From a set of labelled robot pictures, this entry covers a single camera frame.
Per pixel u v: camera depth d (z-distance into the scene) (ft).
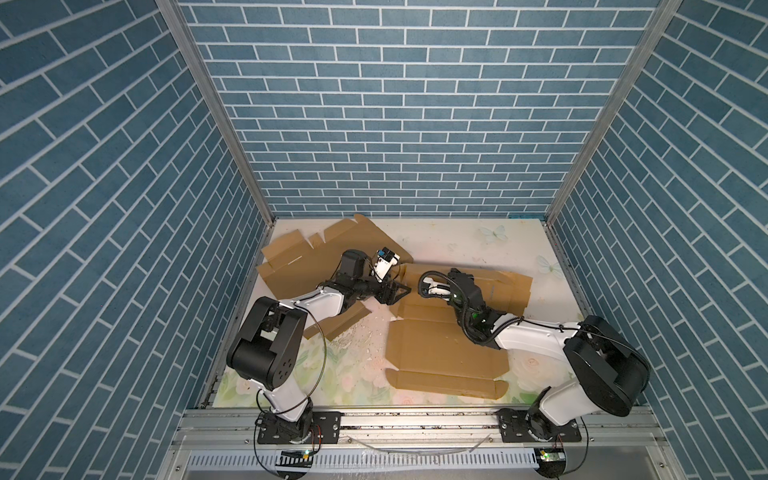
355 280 2.43
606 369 1.46
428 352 2.87
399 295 2.73
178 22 2.32
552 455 2.42
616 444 2.43
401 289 2.73
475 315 2.22
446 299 2.36
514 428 2.41
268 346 1.52
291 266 3.57
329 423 2.43
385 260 2.63
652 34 2.42
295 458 2.37
